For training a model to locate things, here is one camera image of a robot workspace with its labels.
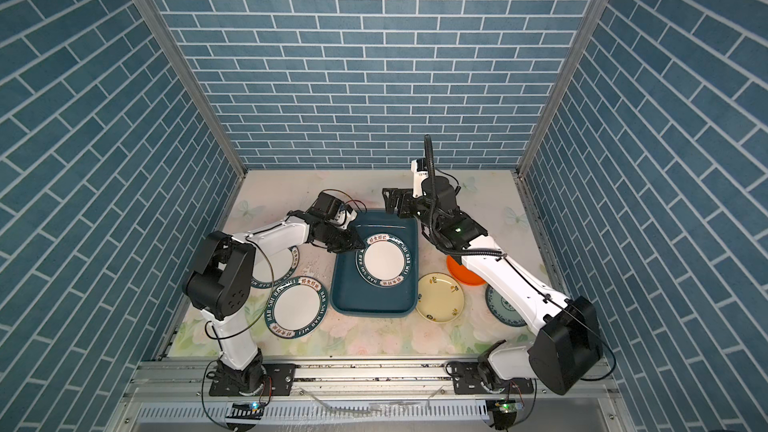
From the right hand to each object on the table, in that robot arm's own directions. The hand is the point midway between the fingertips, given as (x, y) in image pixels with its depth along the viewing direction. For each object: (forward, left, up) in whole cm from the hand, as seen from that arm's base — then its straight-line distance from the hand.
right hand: (395, 186), depth 77 cm
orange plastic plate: (-9, -21, -29) cm, 37 cm away
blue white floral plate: (-19, -32, -31) cm, 48 cm away
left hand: (-5, +10, -23) cm, 26 cm away
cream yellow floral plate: (-17, -14, -29) cm, 36 cm away
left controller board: (-48, +33, -32) cm, 66 cm away
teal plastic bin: (-18, -3, -31) cm, 36 cm away
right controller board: (-42, -30, -32) cm, 60 cm away
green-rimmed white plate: (-6, +4, -31) cm, 31 cm away
